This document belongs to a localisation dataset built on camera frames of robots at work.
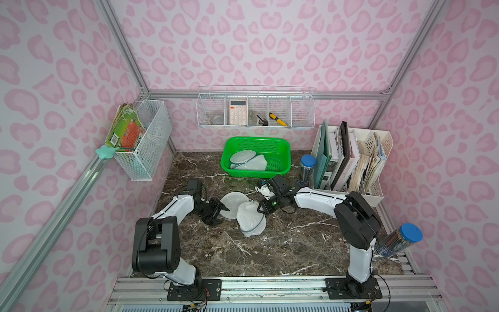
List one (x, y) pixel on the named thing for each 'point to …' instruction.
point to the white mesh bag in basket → (248, 160)
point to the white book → (352, 164)
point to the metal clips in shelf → (261, 121)
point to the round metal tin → (216, 120)
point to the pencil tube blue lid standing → (307, 169)
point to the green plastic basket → (277, 151)
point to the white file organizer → (373, 191)
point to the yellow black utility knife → (275, 117)
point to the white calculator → (238, 112)
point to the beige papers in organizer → (366, 163)
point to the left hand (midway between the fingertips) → (225, 209)
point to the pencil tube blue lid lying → (396, 240)
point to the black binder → (347, 151)
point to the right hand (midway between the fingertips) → (260, 207)
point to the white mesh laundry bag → (251, 220)
